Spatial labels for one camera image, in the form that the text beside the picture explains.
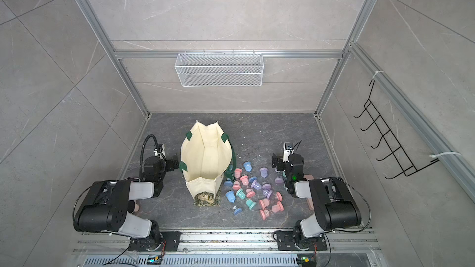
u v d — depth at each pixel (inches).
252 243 29.3
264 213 30.6
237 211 30.7
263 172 36.1
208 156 38.5
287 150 31.6
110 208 17.5
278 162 32.9
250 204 31.6
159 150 31.3
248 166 36.4
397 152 25.2
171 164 33.2
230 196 32.9
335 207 18.0
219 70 39.7
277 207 31.7
